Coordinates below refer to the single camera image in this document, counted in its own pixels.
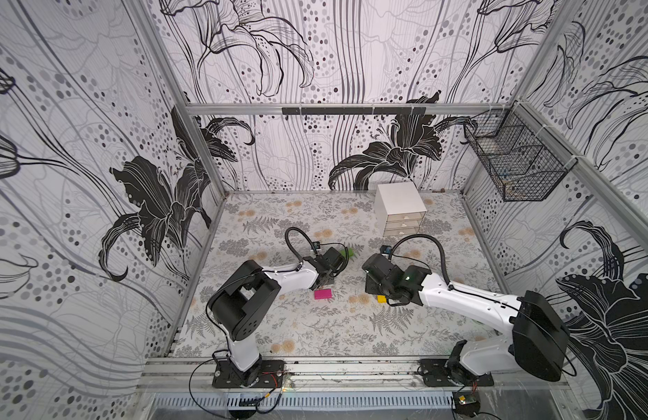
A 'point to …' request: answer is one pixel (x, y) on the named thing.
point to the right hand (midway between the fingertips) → (372, 280)
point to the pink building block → (323, 294)
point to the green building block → (350, 252)
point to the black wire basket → (526, 161)
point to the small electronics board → (469, 399)
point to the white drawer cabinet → (399, 208)
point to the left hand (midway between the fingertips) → (321, 279)
